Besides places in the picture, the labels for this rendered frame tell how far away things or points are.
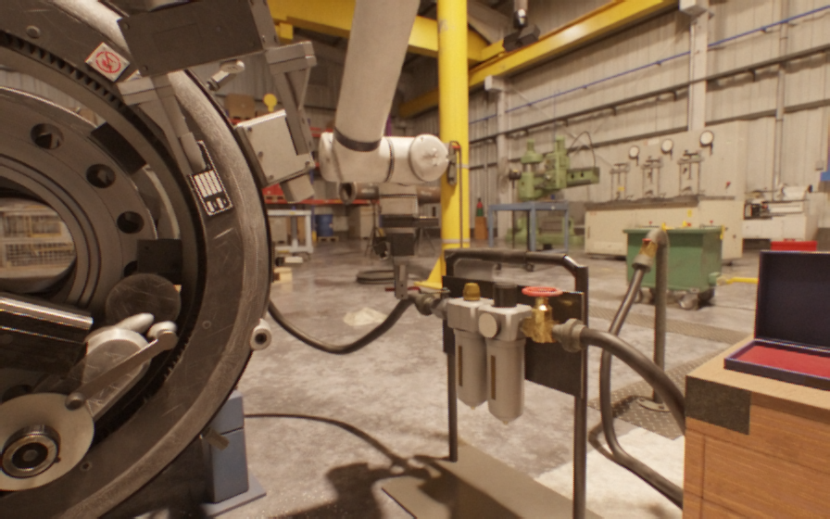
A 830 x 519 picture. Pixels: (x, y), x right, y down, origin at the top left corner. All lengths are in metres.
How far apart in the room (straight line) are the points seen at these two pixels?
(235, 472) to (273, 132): 0.78
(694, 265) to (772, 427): 2.83
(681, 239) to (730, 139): 3.39
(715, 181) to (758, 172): 4.50
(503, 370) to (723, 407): 0.45
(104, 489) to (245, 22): 0.59
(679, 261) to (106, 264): 3.15
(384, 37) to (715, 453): 0.64
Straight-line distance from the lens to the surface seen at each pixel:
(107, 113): 0.74
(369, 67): 0.69
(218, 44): 0.48
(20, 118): 0.80
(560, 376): 0.90
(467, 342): 0.94
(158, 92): 0.53
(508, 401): 0.91
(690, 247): 3.34
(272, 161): 0.74
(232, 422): 1.12
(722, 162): 6.62
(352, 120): 0.74
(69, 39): 0.70
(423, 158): 0.82
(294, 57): 0.46
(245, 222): 0.69
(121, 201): 0.79
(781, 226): 9.47
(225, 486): 1.18
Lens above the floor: 0.64
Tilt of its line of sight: 5 degrees down
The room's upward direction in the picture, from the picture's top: 1 degrees counter-clockwise
